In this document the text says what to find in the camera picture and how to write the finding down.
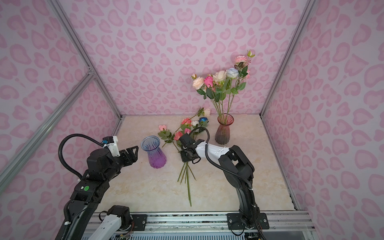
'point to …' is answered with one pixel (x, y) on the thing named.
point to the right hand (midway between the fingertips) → (185, 156)
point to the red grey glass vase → (222, 135)
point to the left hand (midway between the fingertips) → (131, 146)
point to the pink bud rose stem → (166, 135)
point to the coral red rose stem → (184, 122)
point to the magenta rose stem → (178, 135)
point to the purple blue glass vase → (151, 143)
